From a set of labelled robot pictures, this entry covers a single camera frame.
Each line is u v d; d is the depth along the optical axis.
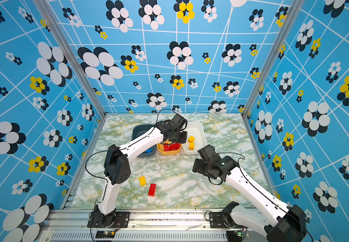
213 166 0.58
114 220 0.71
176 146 0.99
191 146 1.00
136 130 1.05
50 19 0.72
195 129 1.07
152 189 0.83
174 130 0.68
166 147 0.99
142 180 0.85
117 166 0.52
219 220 0.73
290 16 0.71
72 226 0.75
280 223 0.38
